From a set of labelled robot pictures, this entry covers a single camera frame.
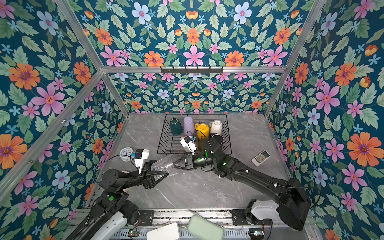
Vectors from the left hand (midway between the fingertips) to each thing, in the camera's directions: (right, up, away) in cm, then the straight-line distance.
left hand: (167, 171), depth 56 cm
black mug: (+23, +10, +38) cm, 45 cm away
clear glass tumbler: (-2, +2, +2) cm, 3 cm away
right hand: (+1, +1, +5) cm, 5 cm away
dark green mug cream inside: (-5, +17, +42) cm, 46 cm away
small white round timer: (-36, 0, +37) cm, 51 cm away
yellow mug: (+14, +15, +40) cm, 45 cm away
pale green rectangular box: (+14, -31, +13) cm, 37 cm away
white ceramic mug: (+22, +17, +40) cm, 48 cm away
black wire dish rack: (-10, +6, +45) cm, 46 cm away
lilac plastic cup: (+4, +16, +43) cm, 46 cm away
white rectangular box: (-1, -31, +10) cm, 32 cm away
